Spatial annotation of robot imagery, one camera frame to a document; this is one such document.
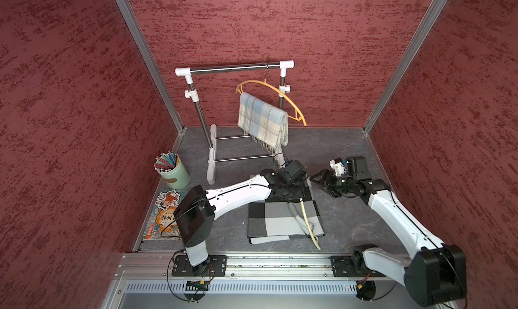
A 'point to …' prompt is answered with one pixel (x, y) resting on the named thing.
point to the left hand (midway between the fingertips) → (301, 196)
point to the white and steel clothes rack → (211, 141)
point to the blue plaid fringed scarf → (266, 124)
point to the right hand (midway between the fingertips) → (313, 186)
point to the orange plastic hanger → (239, 89)
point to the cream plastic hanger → (314, 238)
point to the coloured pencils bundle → (166, 162)
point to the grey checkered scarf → (277, 219)
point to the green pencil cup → (178, 177)
